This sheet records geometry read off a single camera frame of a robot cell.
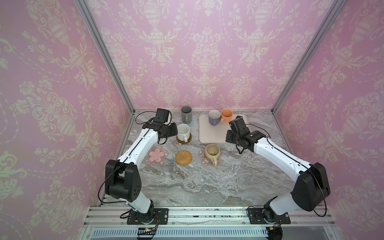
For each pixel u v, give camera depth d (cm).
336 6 69
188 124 106
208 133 105
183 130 103
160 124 63
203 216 76
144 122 63
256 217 73
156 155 97
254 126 74
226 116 108
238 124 65
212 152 95
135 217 73
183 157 95
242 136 63
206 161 92
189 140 103
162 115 67
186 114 106
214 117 110
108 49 87
